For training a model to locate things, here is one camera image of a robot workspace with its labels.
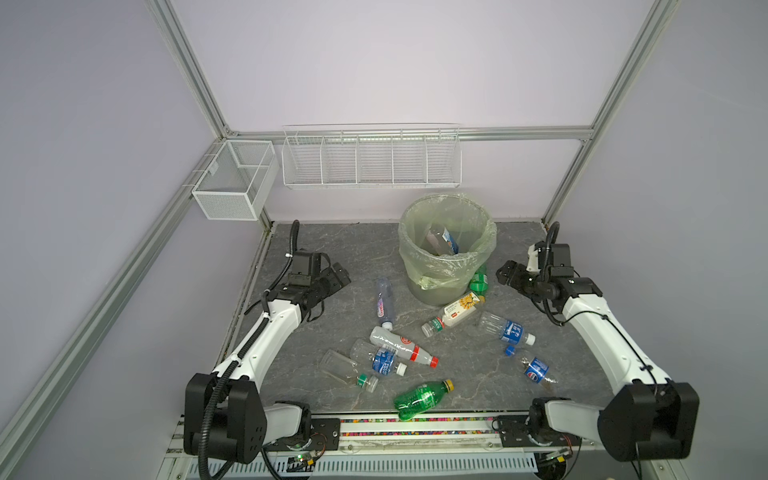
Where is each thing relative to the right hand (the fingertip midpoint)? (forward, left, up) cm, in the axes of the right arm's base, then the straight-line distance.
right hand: (511, 278), depth 84 cm
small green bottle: (+6, +5, -12) cm, 15 cm away
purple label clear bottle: (-2, +36, -11) cm, 38 cm away
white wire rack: (+40, +41, +15) cm, 59 cm away
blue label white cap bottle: (-19, +36, -11) cm, 42 cm away
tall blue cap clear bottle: (+19, +18, -6) cm, 27 cm away
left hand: (0, +49, -1) cm, 49 cm away
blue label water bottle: (-11, +1, -11) cm, 15 cm away
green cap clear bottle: (-20, +48, -16) cm, 54 cm away
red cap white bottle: (-15, +31, -12) cm, 36 cm away
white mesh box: (+35, +87, +9) cm, 94 cm away
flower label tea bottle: (-5, +15, -10) cm, 18 cm away
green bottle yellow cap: (-29, +28, -11) cm, 41 cm away
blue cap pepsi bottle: (-22, -5, -12) cm, 25 cm away
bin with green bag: (-2, +20, +3) cm, 20 cm away
